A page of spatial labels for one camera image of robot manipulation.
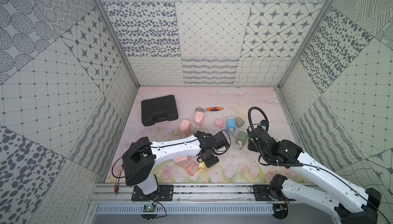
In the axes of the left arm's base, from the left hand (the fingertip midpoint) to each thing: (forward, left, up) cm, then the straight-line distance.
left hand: (215, 164), depth 76 cm
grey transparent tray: (+29, -17, -6) cm, 34 cm away
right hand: (+9, -19, +8) cm, 22 cm away
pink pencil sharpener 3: (+2, +17, -1) cm, 17 cm away
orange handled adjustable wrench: (+39, +10, -6) cm, 41 cm away
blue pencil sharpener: (+23, -10, 0) cm, 25 cm away
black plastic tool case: (+35, +37, -2) cm, 52 cm away
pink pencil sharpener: (+21, +18, 0) cm, 27 cm away
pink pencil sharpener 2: (+28, +10, -1) cm, 29 cm away
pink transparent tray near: (0, +13, -7) cm, 15 cm away
